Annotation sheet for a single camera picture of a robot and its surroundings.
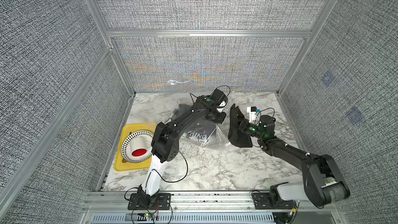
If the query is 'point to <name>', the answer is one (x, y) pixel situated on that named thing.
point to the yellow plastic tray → (123, 165)
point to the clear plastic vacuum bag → (218, 138)
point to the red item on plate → (139, 152)
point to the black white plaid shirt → (200, 137)
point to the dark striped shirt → (206, 124)
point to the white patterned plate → (140, 139)
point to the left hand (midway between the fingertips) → (224, 119)
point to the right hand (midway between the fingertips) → (232, 116)
